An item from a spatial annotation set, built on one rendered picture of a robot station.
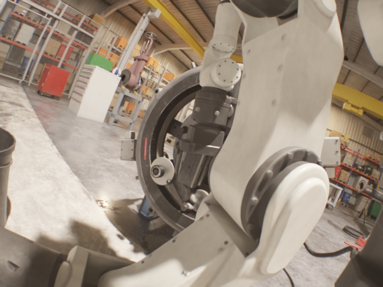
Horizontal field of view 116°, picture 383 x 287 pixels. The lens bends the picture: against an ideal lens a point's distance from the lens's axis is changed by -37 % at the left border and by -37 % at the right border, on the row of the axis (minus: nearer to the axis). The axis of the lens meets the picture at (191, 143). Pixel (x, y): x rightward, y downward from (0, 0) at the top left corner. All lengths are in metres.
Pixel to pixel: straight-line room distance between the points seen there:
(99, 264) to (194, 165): 0.46
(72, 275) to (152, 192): 0.54
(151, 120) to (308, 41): 0.69
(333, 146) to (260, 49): 0.51
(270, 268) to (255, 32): 0.38
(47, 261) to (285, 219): 0.36
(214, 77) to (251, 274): 0.38
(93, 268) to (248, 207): 0.36
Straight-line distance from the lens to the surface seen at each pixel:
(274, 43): 0.27
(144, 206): 1.28
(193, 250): 0.30
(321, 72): 0.29
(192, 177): 0.69
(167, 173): 0.75
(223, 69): 0.43
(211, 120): 0.43
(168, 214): 0.78
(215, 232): 0.30
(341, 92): 12.57
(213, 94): 0.43
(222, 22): 0.51
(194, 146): 0.44
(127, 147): 0.93
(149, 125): 0.82
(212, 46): 0.51
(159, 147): 0.85
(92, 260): 0.45
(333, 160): 0.73
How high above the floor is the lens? 0.64
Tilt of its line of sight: 4 degrees down
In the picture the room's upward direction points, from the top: 23 degrees clockwise
